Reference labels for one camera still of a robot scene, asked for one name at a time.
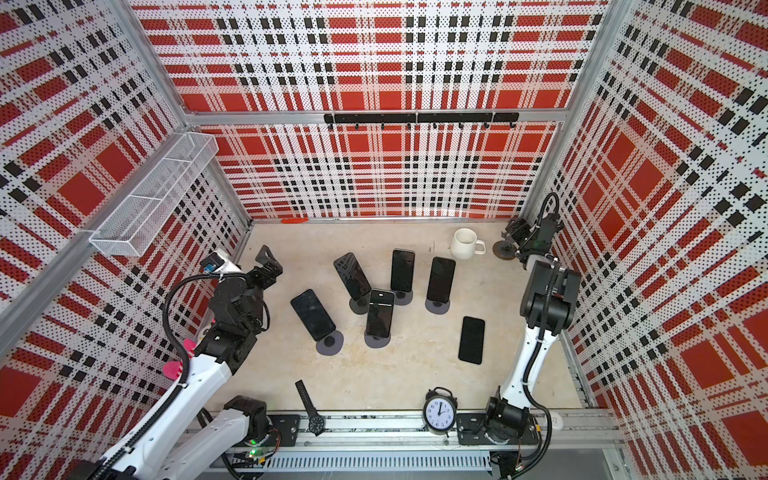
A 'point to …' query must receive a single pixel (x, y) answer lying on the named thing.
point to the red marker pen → (294, 220)
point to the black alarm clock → (440, 410)
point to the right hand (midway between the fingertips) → (517, 223)
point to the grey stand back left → (361, 305)
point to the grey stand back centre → (403, 297)
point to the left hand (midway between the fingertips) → (256, 259)
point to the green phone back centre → (402, 270)
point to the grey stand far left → (331, 344)
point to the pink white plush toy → (173, 370)
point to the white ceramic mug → (466, 244)
